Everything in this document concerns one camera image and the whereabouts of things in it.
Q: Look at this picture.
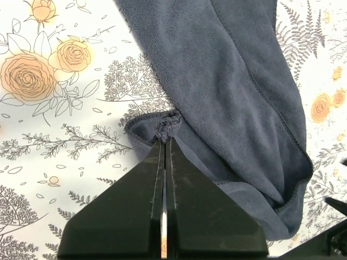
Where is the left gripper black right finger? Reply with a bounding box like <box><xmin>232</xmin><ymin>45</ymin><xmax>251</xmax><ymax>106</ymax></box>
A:
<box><xmin>165</xmin><ymin>138</ymin><xmax>268</xmax><ymax>259</ymax></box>

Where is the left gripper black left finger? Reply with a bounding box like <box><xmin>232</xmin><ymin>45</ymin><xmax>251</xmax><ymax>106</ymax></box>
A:
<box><xmin>57</xmin><ymin>141</ymin><xmax>165</xmax><ymax>259</ymax></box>

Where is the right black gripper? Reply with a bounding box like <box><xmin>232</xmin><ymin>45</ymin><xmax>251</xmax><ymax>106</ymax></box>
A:
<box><xmin>279</xmin><ymin>157</ymin><xmax>347</xmax><ymax>260</ymax></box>

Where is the grey blue towel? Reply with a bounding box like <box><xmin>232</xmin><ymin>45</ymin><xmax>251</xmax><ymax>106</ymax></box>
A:
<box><xmin>117</xmin><ymin>1</ymin><xmax>313</xmax><ymax>241</ymax></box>

